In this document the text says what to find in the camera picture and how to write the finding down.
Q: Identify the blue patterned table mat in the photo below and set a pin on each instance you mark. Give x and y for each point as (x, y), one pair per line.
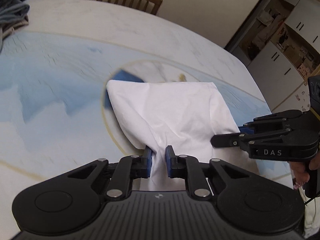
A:
(53, 114)

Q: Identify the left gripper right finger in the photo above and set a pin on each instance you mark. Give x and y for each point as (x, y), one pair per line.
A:
(191, 171)

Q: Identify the person's right hand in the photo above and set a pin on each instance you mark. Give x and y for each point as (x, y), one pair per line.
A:
(299, 171)

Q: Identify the black camera box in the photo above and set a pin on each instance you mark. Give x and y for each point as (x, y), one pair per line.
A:
(314, 93)

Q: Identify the blue-grey folded garment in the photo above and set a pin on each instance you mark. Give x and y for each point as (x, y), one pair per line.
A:
(13, 11)

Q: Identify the white storage shelf unit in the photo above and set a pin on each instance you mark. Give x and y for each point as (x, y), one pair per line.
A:
(279, 45)

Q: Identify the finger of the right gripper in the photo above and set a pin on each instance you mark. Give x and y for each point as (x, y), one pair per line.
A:
(246, 128)
(226, 140)

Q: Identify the beige garment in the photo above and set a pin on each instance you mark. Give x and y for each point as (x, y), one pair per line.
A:
(9, 28)

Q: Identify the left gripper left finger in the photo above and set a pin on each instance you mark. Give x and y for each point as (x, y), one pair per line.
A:
(122, 174)

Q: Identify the white t-shirt navy collar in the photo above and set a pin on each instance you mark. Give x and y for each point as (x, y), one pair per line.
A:
(184, 115)

